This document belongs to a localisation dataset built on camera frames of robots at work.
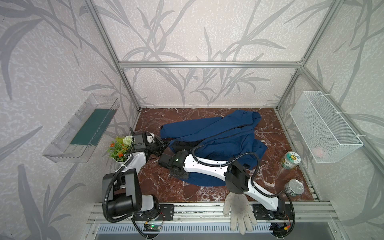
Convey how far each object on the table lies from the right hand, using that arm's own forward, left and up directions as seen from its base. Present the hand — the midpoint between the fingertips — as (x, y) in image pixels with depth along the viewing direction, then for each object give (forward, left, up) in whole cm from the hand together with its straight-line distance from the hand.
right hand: (175, 170), depth 86 cm
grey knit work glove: (-18, -33, -2) cm, 38 cm away
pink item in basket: (+2, -73, +18) cm, 75 cm away
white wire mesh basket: (+2, -68, +32) cm, 75 cm away
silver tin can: (-11, -63, +4) cm, 64 cm away
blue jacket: (+19, -25, 0) cm, 32 cm away
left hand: (+16, +3, +11) cm, 19 cm away
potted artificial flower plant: (+6, +29, +14) cm, 33 cm away
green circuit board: (-27, +9, -3) cm, 28 cm away
